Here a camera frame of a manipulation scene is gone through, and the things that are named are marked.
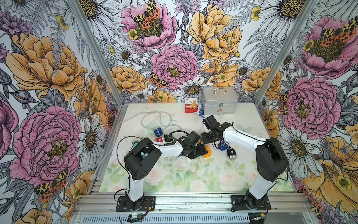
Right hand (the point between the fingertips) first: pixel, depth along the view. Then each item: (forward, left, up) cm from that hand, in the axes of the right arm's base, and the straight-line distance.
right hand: (205, 142), depth 91 cm
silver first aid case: (+34, -15, +3) cm, 38 cm away
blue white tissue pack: (+29, -1, -3) cm, 29 cm away
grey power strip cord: (+31, +47, -6) cm, 57 cm away
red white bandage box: (+36, +7, -2) cm, 36 cm away
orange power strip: (-7, -1, -4) cm, 8 cm away
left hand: (-8, +2, -4) cm, 9 cm away
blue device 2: (-1, -12, -4) cm, 12 cm away
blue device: (+11, +32, -2) cm, 33 cm away
